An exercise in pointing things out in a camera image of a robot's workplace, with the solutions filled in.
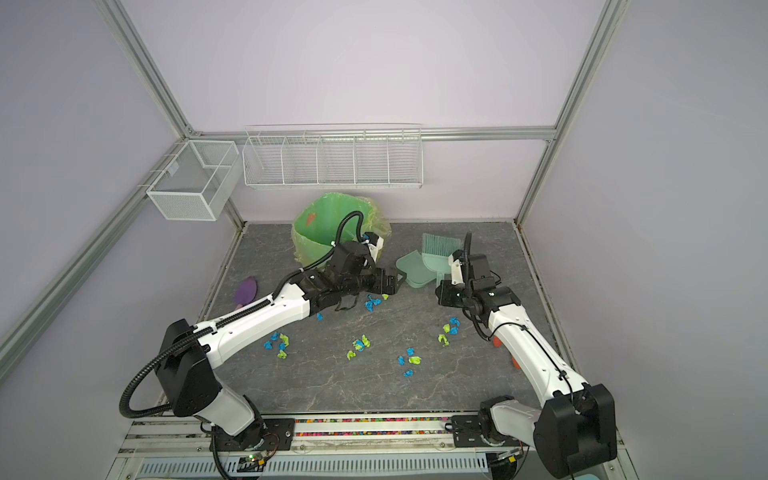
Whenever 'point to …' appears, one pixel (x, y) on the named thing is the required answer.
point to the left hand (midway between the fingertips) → (393, 278)
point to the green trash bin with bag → (314, 226)
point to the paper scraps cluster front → (415, 360)
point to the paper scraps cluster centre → (359, 345)
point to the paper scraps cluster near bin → (371, 303)
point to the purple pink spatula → (246, 291)
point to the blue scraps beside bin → (319, 317)
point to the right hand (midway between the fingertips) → (441, 292)
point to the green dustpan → (422, 268)
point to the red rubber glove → (498, 343)
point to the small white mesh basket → (196, 181)
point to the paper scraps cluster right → (452, 328)
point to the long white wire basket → (333, 156)
